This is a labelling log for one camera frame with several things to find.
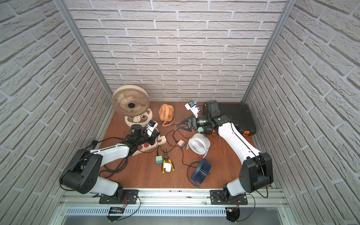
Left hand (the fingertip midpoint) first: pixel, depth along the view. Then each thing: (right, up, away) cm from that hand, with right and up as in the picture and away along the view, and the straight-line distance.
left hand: (155, 129), depth 91 cm
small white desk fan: (+29, -8, -9) cm, 31 cm away
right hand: (+18, +5, -18) cm, 26 cm away
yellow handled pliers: (+8, -19, -4) cm, 21 cm away
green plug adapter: (+4, -18, -6) cm, 20 cm away
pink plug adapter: (+18, -10, +1) cm, 20 cm away
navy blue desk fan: (+28, -20, -20) cm, 40 cm away
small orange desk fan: (+7, +11, +6) cm, 14 cm away
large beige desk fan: (-13, +18, -4) cm, 22 cm away
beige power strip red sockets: (-5, -11, -1) cm, 12 cm away
